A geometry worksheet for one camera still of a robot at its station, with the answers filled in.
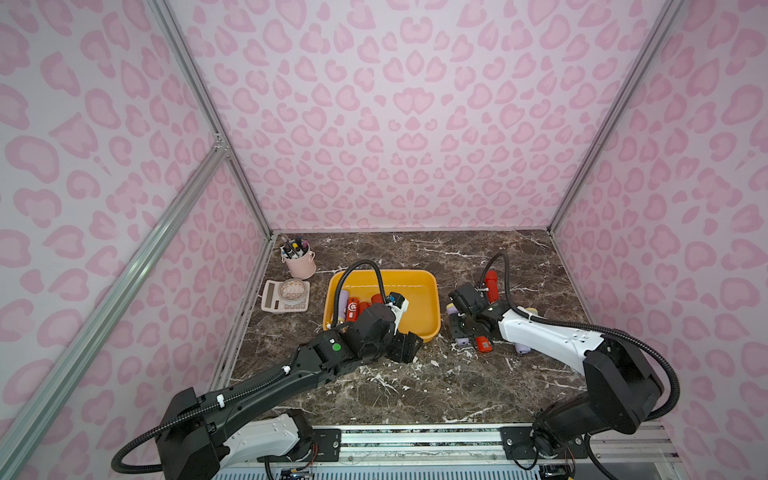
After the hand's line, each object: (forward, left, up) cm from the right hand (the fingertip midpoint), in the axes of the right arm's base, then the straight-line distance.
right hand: (456, 325), depth 89 cm
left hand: (-10, +13, +12) cm, 20 cm away
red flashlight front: (-4, -8, -4) cm, 10 cm away
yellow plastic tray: (+15, +10, -4) cm, 18 cm away
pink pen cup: (+22, +52, -1) cm, 57 cm away
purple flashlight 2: (-6, -1, +2) cm, 6 cm away
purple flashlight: (+8, +35, -3) cm, 36 cm away
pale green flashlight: (+7, -25, -3) cm, 26 cm away
